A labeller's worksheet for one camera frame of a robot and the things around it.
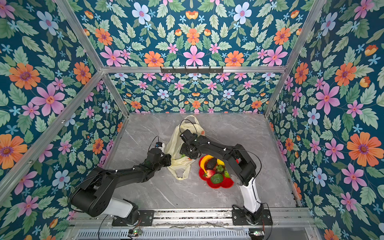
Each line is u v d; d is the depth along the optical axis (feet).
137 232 2.30
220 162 2.89
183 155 2.73
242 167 1.70
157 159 2.41
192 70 3.06
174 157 3.11
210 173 2.76
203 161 2.89
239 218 2.41
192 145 2.28
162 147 2.76
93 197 1.43
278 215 2.46
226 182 2.67
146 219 2.41
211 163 2.90
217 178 2.69
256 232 2.31
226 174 2.71
